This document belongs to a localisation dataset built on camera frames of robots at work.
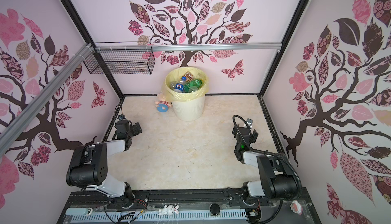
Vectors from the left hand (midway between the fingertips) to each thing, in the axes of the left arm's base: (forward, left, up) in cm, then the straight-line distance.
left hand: (132, 127), depth 96 cm
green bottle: (+19, -39, +19) cm, 47 cm away
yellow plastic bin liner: (+28, -28, +21) cm, 45 cm away
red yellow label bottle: (+26, -36, +20) cm, 49 cm away
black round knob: (-45, -50, +6) cm, 67 cm away
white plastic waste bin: (+8, -37, +7) cm, 38 cm away
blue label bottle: (+15, -31, +21) cm, 41 cm away
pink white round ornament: (-44, -87, +2) cm, 98 cm away
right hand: (-2, -72, +6) cm, 73 cm away
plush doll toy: (+18, -17, +1) cm, 25 cm away
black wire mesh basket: (+34, +6, +29) cm, 45 cm away
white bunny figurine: (-44, -29, -1) cm, 53 cm away
